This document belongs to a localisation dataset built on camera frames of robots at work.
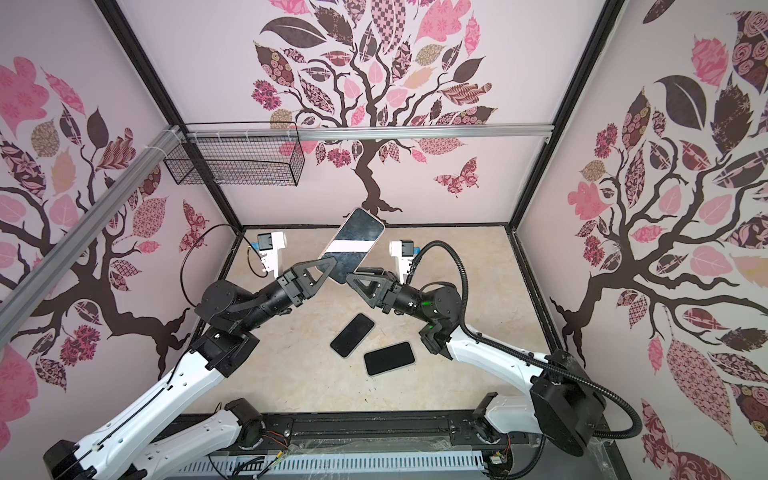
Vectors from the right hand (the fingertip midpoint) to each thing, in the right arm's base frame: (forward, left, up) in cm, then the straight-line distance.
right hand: (351, 278), depth 56 cm
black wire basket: (+54, +42, -6) cm, 69 cm away
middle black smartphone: (+6, +5, -39) cm, 40 cm away
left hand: (+1, +2, +2) cm, 3 cm away
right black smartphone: (-1, -6, -40) cm, 41 cm away
